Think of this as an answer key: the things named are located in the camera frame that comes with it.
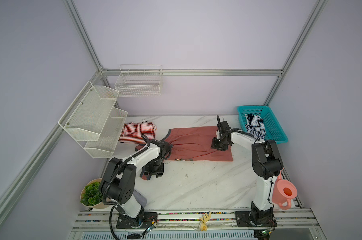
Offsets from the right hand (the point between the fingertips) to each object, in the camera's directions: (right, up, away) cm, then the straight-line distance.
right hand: (212, 146), depth 99 cm
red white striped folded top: (-56, +9, +2) cm, 57 cm away
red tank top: (-14, +1, +2) cm, 14 cm away
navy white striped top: (+34, +14, +12) cm, 39 cm away
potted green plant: (-64, -20, -28) cm, 73 cm away
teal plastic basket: (+45, +11, +5) cm, 46 cm away
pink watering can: (+29, -19, -27) cm, 45 cm away
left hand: (-38, -15, -18) cm, 44 cm away
